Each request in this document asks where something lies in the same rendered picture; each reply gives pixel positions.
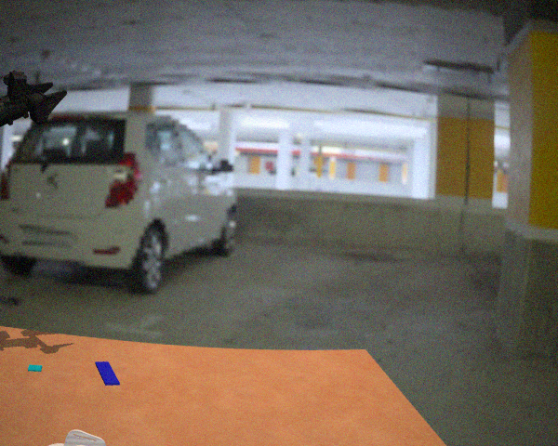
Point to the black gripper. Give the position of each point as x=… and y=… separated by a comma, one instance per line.
x=37, y=104

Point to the blue flat rectangular plate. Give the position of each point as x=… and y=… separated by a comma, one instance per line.
x=107, y=374

